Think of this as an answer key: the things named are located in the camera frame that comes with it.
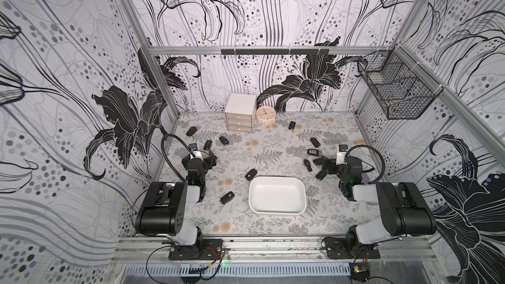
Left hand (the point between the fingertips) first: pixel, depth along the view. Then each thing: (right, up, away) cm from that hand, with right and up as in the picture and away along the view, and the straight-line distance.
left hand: (202, 154), depth 94 cm
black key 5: (+47, +14, +17) cm, 52 cm away
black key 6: (+59, +4, +10) cm, 60 cm away
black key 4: (+8, +6, +11) cm, 15 cm away
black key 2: (-11, +11, +17) cm, 23 cm away
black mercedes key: (+52, -6, +2) cm, 52 cm away
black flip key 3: (+57, -4, +2) cm, 57 cm away
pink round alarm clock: (+32, +20, +21) cm, 43 cm away
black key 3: (0, +4, +10) cm, 11 cm away
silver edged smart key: (+56, 0, +6) cm, 56 cm away
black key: (+24, -9, -2) cm, 26 cm away
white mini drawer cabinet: (+18, +22, +8) cm, 29 cm away
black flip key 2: (+57, -10, -2) cm, 58 cm away
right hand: (+65, 0, +1) cm, 65 cm away
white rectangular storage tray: (+36, -18, -7) cm, 41 cm away
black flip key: (+14, -18, -8) cm, 24 cm away
